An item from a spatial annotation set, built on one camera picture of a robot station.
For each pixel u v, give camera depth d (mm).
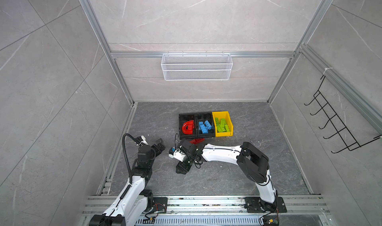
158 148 773
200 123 1040
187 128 1005
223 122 1034
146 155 625
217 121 1046
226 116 1046
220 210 730
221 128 1007
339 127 671
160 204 730
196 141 953
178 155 780
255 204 733
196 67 1007
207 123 1032
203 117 1132
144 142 758
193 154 686
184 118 1107
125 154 593
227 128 1004
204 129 980
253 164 495
